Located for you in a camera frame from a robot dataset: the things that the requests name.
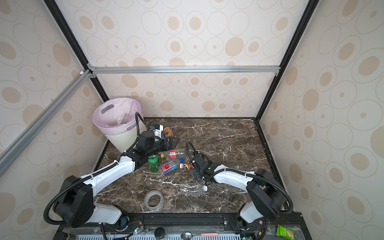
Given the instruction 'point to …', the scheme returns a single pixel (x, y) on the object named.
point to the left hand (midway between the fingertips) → (178, 138)
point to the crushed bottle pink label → (169, 167)
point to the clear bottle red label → (173, 155)
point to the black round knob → (159, 233)
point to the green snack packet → (282, 231)
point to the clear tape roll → (154, 200)
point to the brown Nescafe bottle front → (186, 166)
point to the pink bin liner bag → (117, 115)
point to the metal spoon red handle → (187, 235)
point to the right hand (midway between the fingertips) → (201, 168)
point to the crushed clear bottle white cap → (193, 188)
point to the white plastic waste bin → (125, 140)
